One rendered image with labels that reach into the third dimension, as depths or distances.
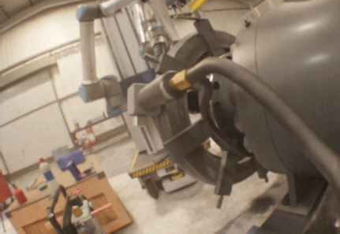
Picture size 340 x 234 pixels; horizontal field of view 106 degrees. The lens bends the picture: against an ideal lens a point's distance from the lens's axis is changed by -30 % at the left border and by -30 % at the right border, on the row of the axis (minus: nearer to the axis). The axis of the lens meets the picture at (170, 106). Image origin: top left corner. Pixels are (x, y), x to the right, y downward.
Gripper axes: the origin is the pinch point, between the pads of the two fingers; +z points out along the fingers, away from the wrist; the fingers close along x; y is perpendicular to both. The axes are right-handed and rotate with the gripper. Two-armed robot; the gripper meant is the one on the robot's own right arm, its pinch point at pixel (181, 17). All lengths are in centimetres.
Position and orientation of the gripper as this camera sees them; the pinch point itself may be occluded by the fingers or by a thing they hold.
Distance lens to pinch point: 71.8
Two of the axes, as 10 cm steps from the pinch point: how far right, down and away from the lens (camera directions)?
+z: 4.3, 9.0, 0.9
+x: -7.1, 2.8, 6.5
